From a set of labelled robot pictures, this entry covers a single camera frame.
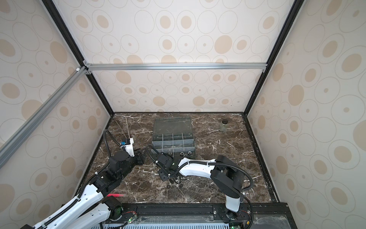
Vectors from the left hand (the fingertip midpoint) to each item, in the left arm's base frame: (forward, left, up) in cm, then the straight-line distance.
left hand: (148, 147), depth 75 cm
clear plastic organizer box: (+19, -11, -17) cm, 27 cm away
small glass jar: (+27, -48, -15) cm, 56 cm away
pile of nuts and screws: (-11, -14, -22) cm, 29 cm away
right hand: (-8, -7, -18) cm, 21 cm away
